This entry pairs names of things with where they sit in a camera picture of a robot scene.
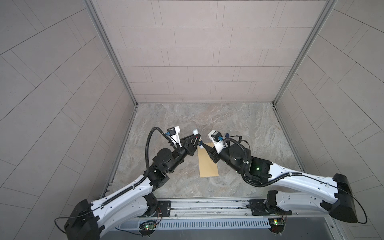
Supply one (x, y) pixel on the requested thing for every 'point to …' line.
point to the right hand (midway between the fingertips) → (204, 142)
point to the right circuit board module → (277, 224)
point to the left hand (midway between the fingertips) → (202, 136)
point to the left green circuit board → (148, 225)
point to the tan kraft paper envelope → (208, 168)
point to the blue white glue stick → (195, 131)
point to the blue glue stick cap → (227, 135)
